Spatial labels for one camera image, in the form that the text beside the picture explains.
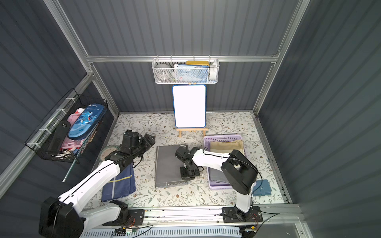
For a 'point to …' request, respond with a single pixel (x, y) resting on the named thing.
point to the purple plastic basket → (207, 138)
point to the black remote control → (59, 137)
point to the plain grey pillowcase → (167, 172)
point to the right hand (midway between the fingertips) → (187, 178)
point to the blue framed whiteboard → (190, 105)
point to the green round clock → (106, 151)
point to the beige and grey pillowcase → (216, 177)
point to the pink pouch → (69, 145)
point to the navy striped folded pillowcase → (123, 184)
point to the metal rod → (69, 171)
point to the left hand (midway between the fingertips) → (152, 140)
